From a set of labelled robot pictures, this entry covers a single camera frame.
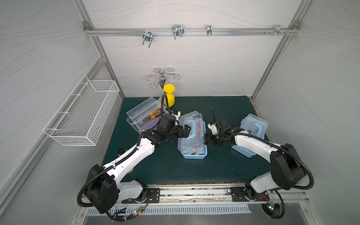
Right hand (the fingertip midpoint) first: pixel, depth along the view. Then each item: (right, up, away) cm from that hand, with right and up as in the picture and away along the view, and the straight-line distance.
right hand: (206, 140), depth 87 cm
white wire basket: (-65, +16, -18) cm, 70 cm away
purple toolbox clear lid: (-40, +21, +11) cm, 47 cm away
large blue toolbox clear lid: (+32, +10, +2) cm, 33 cm away
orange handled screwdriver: (-5, +6, 0) cm, 8 cm away
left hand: (-15, +9, -9) cm, 20 cm away
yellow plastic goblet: (-24, +33, +3) cm, 41 cm away
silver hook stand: (-29, +42, +6) cm, 51 cm away
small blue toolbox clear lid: (-7, -4, +8) cm, 11 cm away
